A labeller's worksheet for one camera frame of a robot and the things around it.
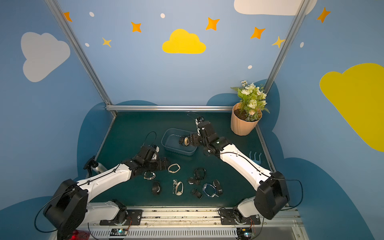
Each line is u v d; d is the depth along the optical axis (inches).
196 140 28.7
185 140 39.0
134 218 29.4
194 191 31.6
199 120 28.3
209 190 32.4
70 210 16.0
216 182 33.9
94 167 31.4
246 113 39.7
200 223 29.0
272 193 16.3
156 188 31.3
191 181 33.9
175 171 35.2
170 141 41.1
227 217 29.4
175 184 32.4
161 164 30.2
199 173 34.6
